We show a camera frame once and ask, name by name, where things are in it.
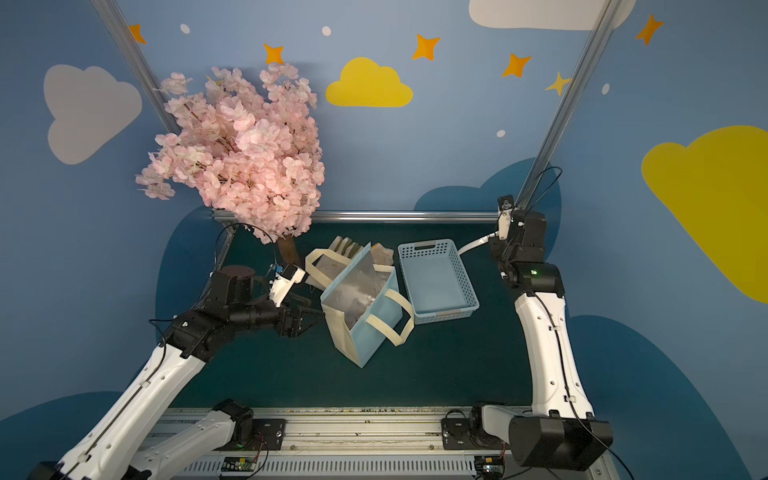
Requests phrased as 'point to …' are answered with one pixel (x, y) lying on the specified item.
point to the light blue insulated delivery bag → (361, 298)
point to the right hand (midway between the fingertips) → (520, 229)
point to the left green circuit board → (239, 464)
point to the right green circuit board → (489, 466)
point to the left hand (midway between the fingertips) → (315, 304)
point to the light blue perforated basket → (438, 284)
